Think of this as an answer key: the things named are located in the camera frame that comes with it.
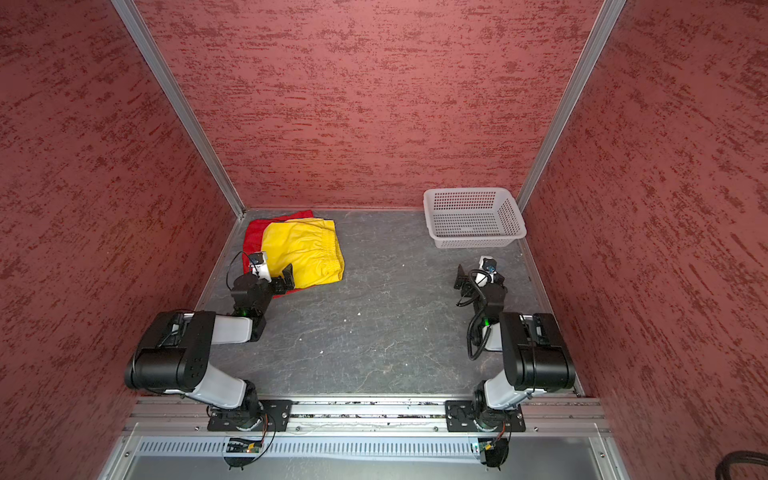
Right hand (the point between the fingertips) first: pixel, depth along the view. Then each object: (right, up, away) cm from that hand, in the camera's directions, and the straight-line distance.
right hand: (472, 269), depth 92 cm
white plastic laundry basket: (+5, +18, +18) cm, 26 cm away
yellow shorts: (-54, +7, +10) cm, 55 cm away
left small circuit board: (-62, -42, -20) cm, 78 cm away
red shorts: (-78, +9, +17) cm, 80 cm away
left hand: (-62, 0, +2) cm, 62 cm away
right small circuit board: (-2, -41, -21) cm, 46 cm away
